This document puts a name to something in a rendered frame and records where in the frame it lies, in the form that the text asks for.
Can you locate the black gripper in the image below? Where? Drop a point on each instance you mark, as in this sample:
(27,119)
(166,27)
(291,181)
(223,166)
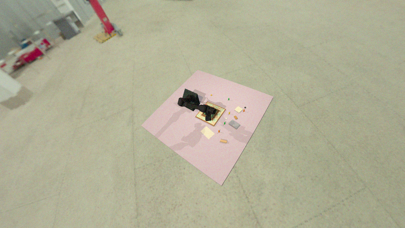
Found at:
(208,116)

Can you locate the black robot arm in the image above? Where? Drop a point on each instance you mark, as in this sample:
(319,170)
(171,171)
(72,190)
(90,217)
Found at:
(203,108)

